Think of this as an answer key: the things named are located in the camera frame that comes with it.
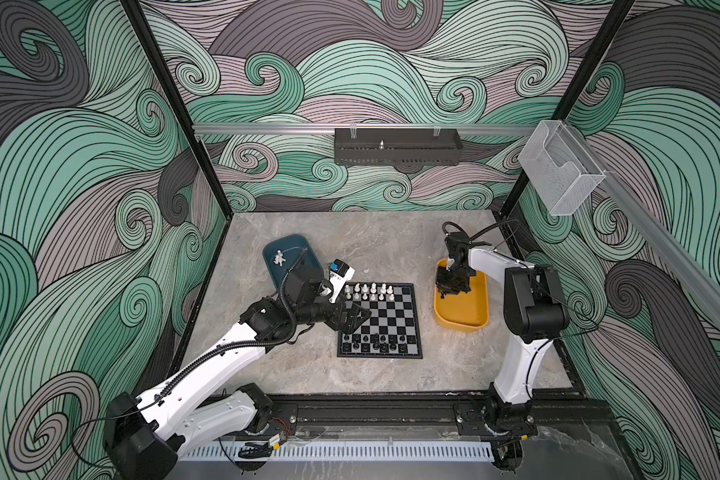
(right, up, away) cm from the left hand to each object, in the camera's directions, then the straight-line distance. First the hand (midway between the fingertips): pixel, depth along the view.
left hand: (358, 304), depth 71 cm
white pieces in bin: (-28, +9, +34) cm, 45 cm away
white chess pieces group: (+3, -1, +23) cm, 23 cm away
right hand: (+29, -1, +27) cm, 39 cm away
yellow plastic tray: (+33, -6, +18) cm, 38 cm away
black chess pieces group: (+7, -14, +11) cm, 19 cm away
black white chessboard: (+10, -11, +16) cm, 22 cm away
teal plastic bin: (-24, +11, +36) cm, 45 cm away
